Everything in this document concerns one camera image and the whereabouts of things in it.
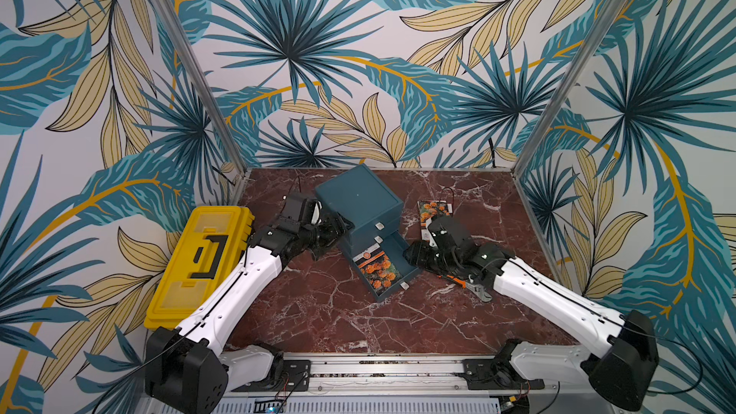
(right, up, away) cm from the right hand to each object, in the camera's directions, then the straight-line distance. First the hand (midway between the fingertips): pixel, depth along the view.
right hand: (407, 255), depth 77 cm
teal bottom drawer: (-2, -1, +20) cm, 20 cm away
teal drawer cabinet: (-11, +14, +5) cm, 18 cm away
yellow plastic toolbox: (-54, +4, +2) cm, 54 cm away
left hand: (-16, +6, -1) cm, 17 cm away
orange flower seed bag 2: (+12, +11, +28) cm, 32 cm away
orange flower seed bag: (-8, -7, +14) cm, 18 cm away
